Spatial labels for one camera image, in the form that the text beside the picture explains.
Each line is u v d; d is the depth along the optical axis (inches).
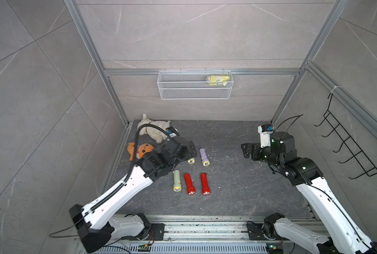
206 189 33.4
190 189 33.0
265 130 22.9
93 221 14.8
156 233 28.9
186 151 20.4
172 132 23.0
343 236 14.4
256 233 28.6
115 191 15.9
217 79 33.2
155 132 22.3
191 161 37.6
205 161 37.4
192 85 39.7
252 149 24.0
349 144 26.4
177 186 33.4
